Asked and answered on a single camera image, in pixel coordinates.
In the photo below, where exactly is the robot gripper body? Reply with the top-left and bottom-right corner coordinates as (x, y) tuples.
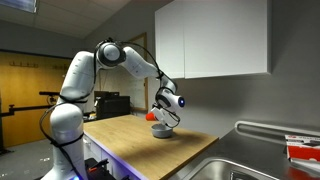
(151, 105), (182, 129)

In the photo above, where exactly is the grey bowl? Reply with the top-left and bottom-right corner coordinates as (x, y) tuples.
(150, 123), (174, 139)

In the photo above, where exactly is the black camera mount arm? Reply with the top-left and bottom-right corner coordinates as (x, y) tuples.
(0, 90), (62, 118)

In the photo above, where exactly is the wall coat hook rail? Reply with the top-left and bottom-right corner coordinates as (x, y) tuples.
(8, 60), (40, 69)

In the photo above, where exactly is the black and red equipment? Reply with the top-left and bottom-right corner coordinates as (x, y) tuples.
(84, 158), (131, 180)

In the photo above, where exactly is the white wall cabinet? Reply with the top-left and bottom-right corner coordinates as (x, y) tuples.
(154, 0), (272, 80)

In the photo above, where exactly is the black printer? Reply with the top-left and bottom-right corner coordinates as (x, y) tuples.
(93, 90), (131, 121)

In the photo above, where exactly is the ceiling light panel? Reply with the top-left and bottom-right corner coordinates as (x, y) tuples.
(0, 0), (38, 14)

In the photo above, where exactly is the stainless steel sink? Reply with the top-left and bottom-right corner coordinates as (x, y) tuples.
(188, 157), (289, 180)

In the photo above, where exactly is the red plastic cup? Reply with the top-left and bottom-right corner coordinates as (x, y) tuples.
(145, 111), (158, 122)

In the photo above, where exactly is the red and white box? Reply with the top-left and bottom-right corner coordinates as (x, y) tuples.
(284, 133), (320, 165)

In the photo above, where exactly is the white tube rail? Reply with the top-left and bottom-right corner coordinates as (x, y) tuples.
(234, 120), (320, 139)

